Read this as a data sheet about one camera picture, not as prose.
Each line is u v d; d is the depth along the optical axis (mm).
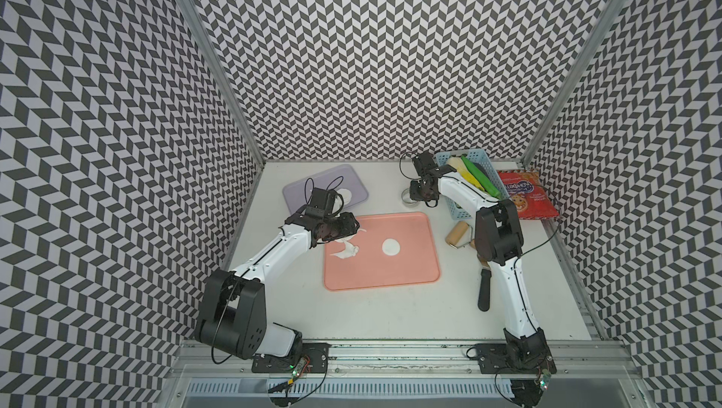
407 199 1013
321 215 675
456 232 931
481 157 1126
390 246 944
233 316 417
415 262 916
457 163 1102
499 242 608
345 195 1057
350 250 927
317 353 749
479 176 1076
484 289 832
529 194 1015
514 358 660
